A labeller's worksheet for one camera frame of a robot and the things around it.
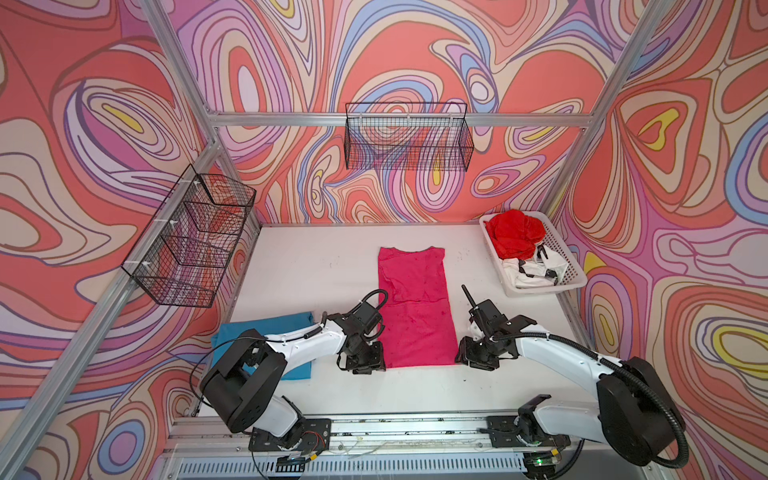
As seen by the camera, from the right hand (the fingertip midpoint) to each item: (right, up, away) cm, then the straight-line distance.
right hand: (467, 368), depth 83 cm
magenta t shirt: (-13, +10, +6) cm, 17 cm away
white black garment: (+32, +27, +18) cm, 45 cm away
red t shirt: (+23, +39, +22) cm, 51 cm away
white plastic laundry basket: (+37, +39, +21) cm, 58 cm away
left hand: (-23, 0, -1) cm, 23 cm away
